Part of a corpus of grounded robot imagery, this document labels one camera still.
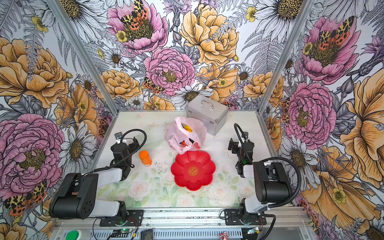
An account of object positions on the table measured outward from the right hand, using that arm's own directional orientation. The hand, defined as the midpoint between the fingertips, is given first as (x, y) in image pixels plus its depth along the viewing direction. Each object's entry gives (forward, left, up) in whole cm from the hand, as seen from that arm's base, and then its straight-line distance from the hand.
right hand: (238, 142), depth 94 cm
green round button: (-45, +78, +3) cm, 90 cm away
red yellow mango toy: (-4, +33, +6) cm, 34 cm away
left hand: (0, +67, +3) cm, 67 cm away
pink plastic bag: (-8, +31, +21) cm, 38 cm away
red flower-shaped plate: (-14, +29, -8) cm, 33 cm away
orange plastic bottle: (-10, +55, +2) cm, 56 cm away
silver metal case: (+18, +14, +7) cm, 24 cm away
